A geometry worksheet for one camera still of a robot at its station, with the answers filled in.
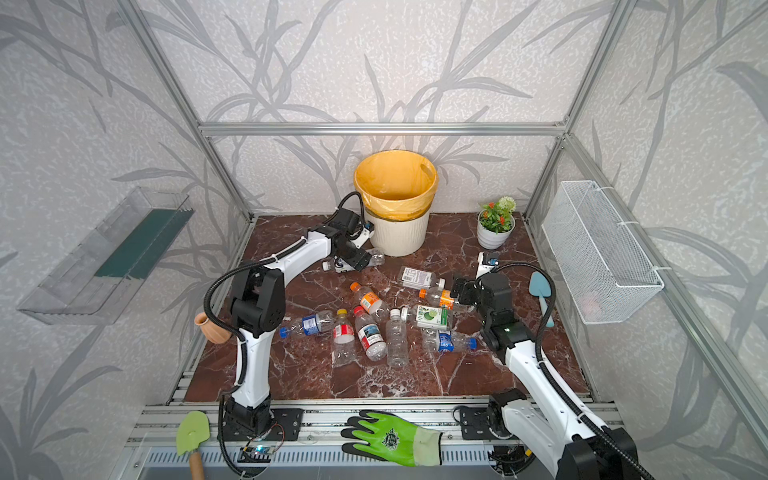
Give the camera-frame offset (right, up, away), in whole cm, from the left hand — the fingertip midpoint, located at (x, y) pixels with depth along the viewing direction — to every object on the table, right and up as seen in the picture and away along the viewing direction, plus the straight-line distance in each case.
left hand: (361, 245), depth 100 cm
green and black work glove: (+12, -46, -30) cm, 56 cm away
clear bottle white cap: (+13, -28, -12) cm, 33 cm away
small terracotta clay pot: (-38, -23, -19) cm, 49 cm away
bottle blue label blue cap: (-10, -23, -12) cm, 28 cm away
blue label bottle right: (+27, -27, -17) cm, 42 cm away
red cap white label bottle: (+5, -25, -18) cm, 31 cm away
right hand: (+33, -6, -18) cm, 38 cm away
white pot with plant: (+45, +8, -1) cm, 46 cm away
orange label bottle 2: (+25, -17, -7) cm, 31 cm away
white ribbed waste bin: (+12, +2, 0) cm, 12 cm away
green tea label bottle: (+22, -21, -12) cm, 33 cm away
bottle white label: (+19, -11, -3) cm, 22 cm away
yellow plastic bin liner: (+12, +22, +9) cm, 27 cm away
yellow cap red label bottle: (-3, -27, -16) cm, 32 cm away
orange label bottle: (+4, -17, -9) cm, 20 cm away
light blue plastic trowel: (+60, -14, -1) cm, 62 cm away
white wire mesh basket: (+57, -5, -39) cm, 69 cm away
